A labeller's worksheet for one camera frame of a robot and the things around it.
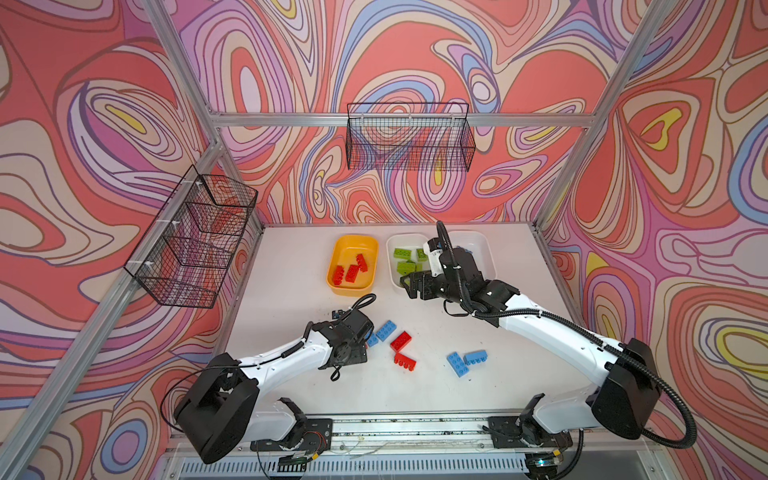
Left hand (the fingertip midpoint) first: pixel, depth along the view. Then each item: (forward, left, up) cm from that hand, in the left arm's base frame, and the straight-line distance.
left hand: (353, 354), depth 86 cm
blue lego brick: (+4, -6, 0) cm, 7 cm away
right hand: (+12, -18, +19) cm, 28 cm away
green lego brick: (+37, -15, +2) cm, 40 cm away
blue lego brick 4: (-1, -35, +1) cm, 35 cm away
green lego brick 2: (+29, -17, +4) cm, 33 cm away
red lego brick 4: (+3, -14, +2) cm, 14 cm away
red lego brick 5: (-2, -15, 0) cm, 15 cm away
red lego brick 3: (+29, +2, +1) cm, 29 cm away
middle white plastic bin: (+40, -18, +5) cm, 44 cm away
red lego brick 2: (+27, +7, +2) cm, 28 cm away
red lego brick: (+33, -1, +1) cm, 33 cm away
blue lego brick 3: (-3, -30, +1) cm, 30 cm away
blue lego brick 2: (+7, -10, 0) cm, 12 cm away
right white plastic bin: (+40, -43, +4) cm, 59 cm away
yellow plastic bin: (+39, +6, 0) cm, 40 cm away
